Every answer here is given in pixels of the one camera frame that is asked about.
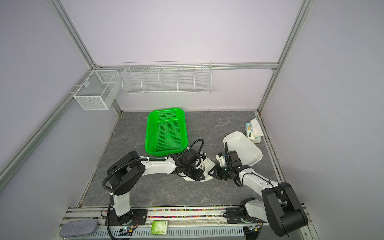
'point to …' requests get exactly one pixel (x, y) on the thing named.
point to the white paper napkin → (207, 169)
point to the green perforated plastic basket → (166, 132)
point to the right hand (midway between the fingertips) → (209, 174)
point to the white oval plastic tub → (248, 153)
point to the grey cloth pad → (78, 228)
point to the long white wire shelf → (167, 77)
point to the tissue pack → (253, 131)
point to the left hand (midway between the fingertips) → (204, 180)
